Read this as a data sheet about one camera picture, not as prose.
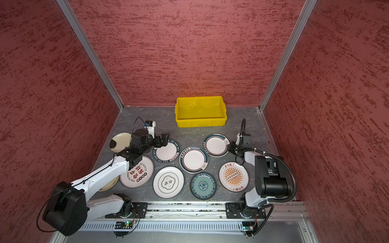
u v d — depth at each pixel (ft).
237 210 2.42
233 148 2.79
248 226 2.32
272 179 1.51
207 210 2.49
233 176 2.80
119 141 3.30
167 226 2.33
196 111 3.86
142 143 2.12
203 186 2.69
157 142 2.44
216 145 3.22
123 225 2.34
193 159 3.03
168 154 3.02
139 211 2.45
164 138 2.52
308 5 2.31
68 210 1.31
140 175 2.80
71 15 2.41
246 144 2.47
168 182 2.73
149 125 2.38
